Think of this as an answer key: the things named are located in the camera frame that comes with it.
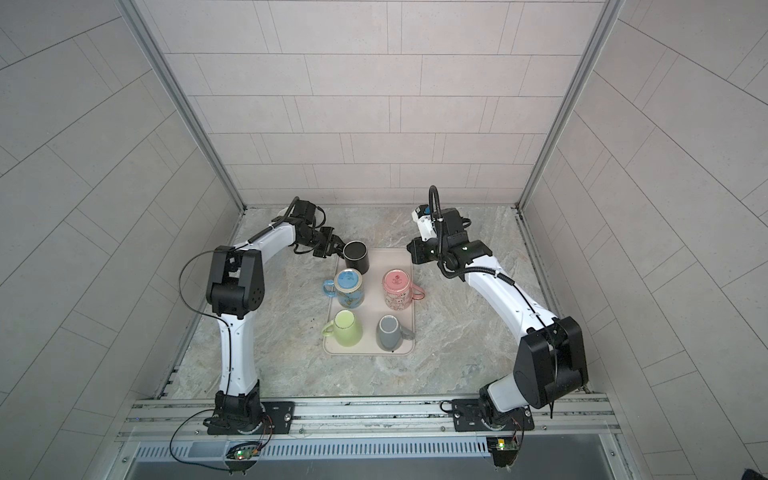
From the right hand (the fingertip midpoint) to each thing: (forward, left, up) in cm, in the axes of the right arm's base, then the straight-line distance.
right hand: (408, 245), depth 82 cm
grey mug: (-20, +6, -10) cm, 23 cm away
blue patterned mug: (-7, +18, -8) cm, 20 cm away
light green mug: (-19, +18, -10) cm, 27 cm away
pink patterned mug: (-9, +3, -9) cm, 13 cm away
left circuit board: (-43, +39, -15) cm, 60 cm away
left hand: (+13, +16, -10) cm, 23 cm away
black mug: (+5, +16, -9) cm, 19 cm away
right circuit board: (-45, -18, -21) cm, 53 cm away
